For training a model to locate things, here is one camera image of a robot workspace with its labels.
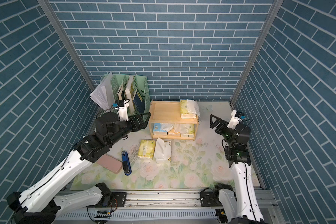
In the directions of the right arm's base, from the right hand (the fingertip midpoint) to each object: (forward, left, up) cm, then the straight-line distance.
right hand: (217, 119), depth 73 cm
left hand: (-8, +34, +8) cm, 36 cm away
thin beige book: (+25, +65, -7) cm, 70 cm away
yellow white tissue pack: (+10, +15, -4) cm, 19 cm away
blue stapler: (-19, +51, -25) cm, 60 cm away
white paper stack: (+17, +72, -4) cm, 74 cm away
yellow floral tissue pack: (-8, +41, -25) cm, 48 cm away
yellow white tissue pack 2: (+6, +15, -21) cm, 27 cm away
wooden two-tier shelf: (+11, +27, -9) cm, 31 cm away
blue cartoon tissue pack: (+5, +32, -20) cm, 38 cm away
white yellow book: (+20, +55, -3) cm, 59 cm away
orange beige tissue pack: (+5, +23, -22) cm, 32 cm away
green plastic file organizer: (+30, +56, -8) cm, 64 cm away
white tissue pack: (-9, +30, -23) cm, 39 cm away
